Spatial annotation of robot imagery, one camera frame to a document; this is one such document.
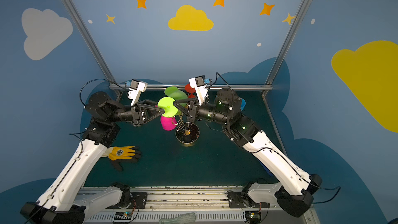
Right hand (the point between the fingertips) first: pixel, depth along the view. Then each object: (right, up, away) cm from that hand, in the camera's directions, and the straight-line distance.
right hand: (176, 102), depth 53 cm
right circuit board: (+34, -55, +21) cm, 68 cm away
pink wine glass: (-9, -11, +31) cm, 34 cm away
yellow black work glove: (-37, -29, +33) cm, 58 cm away
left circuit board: (-29, -54, +20) cm, 64 cm away
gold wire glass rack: (0, -19, +45) cm, 48 cm away
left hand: (-5, -2, +2) cm, 5 cm away
